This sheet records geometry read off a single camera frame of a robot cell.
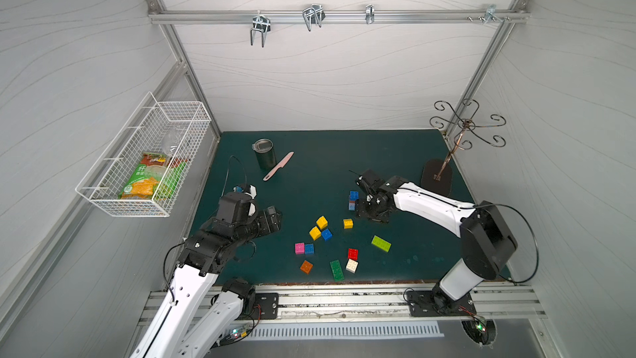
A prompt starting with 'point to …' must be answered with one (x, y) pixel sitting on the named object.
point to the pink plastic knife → (281, 165)
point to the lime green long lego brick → (381, 244)
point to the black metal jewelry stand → (437, 174)
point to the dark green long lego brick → (336, 270)
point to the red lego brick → (353, 253)
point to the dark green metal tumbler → (264, 148)
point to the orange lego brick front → (306, 267)
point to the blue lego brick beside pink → (309, 249)
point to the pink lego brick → (299, 249)
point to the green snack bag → (156, 177)
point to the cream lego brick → (351, 265)
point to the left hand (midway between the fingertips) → (272, 218)
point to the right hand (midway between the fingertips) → (363, 215)
